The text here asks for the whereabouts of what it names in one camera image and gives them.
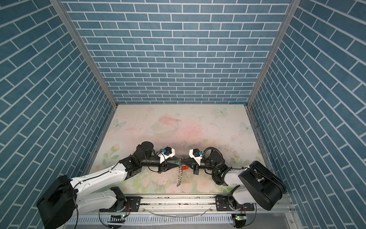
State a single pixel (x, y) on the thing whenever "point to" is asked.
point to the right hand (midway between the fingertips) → (181, 160)
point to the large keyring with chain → (180, 171)
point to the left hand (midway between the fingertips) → (176, 162)
